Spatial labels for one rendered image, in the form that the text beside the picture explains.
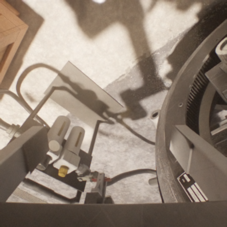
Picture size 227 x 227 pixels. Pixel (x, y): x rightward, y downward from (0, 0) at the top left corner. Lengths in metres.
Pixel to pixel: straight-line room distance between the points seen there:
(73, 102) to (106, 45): 0.42
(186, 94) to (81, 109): 0.78
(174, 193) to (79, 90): 0.82
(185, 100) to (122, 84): 0.57
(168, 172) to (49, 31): 0.82
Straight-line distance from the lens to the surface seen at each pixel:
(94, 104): 1.03
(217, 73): 0.30
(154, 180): 0.51
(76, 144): 0.77
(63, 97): 1.06
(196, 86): 0.46
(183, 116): 0.37
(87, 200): 0.63
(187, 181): 0.29
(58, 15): 0.89
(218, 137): 0.28
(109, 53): 0.87
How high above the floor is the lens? 0.81
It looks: 50 degrees down
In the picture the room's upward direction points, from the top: 170 degrees counter-clockwise
